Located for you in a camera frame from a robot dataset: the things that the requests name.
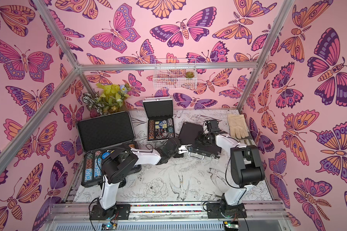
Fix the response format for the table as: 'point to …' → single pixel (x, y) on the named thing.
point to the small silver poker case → (159, 113)
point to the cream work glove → (237, 125)
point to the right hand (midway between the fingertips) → (196, 138)
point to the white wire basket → (175, 74)
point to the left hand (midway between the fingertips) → (182, 142)
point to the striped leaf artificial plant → (92, 98)
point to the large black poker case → (96, 136)
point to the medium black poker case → (187, 137)
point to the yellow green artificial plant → (113, 96)
